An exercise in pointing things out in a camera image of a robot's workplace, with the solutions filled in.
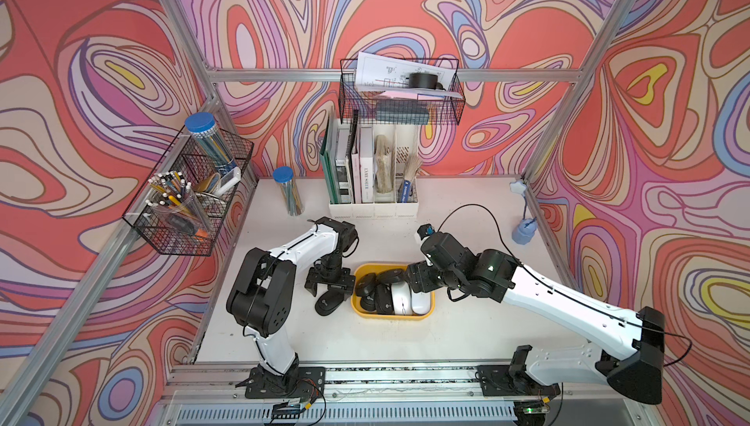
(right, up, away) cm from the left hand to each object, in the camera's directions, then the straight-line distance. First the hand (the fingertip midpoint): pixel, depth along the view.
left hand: (335, 296), depth 84 cm
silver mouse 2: (+25, -1, -2) cm, 25 cm away
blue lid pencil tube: (-19, +36, +11) cm, 42 cm away
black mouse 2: (+16, +5, +4) cm, 17 cm away
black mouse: (-2, -2, 0) cm, 2 cm away
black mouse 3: (+9, +3, +2) cm, 10 cm away
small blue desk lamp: (+61, +18, +11) cm, 65 cm away
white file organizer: (+12, +39, +11) cm, 42 cm away
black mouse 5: (+10, -2, 0) cm, 10 cm away
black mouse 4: (+14, -1, 0) cm, 14 cm away
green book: (-2, +40, +2) cm, 40 cm away
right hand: (+23, +8, -11) cm, 27 cm away
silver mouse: (+19, 0, -1) cm, 19 cm away
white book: (+9, +40, +8) cm, 42 cm away
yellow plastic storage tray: (+11, +7, +5) cm, 14 cm away
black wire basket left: (-31, +31, -9) cm, 45 cm away
